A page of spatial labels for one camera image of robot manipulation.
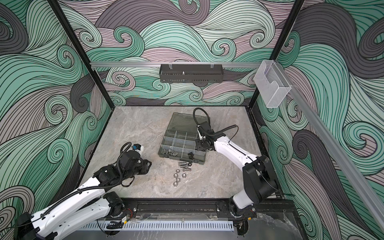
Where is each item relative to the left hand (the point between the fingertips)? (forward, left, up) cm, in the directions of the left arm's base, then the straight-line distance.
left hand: (150, 162), depth 78 cm
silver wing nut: (+11, -5, -9) cm, 16 cm away
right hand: (+13, -28, -1) cm, 31 cm away
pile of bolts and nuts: (+2, -19, -10) cm, 22 cm away
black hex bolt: (+9, -22, -10) cm, 26 cm away
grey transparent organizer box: (+19, -14, -7) cm, 25 cm away
